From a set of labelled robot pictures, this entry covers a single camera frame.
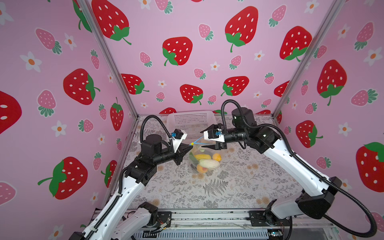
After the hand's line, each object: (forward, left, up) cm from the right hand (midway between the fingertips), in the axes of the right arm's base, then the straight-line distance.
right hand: (202, 134), depth 63 cm
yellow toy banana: (+4, +2, -26) cm, 26 cm away
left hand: (-2, +5, -6) cm, 8 cm away
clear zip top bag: (+5, +3, -20) cm, 21 cm away
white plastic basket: (+38, +12, -34) cm, 52 cm away
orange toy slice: (-2, 0, -29) cm, 29 cm away
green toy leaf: (-1, +5, -20) cm, 20 cm away
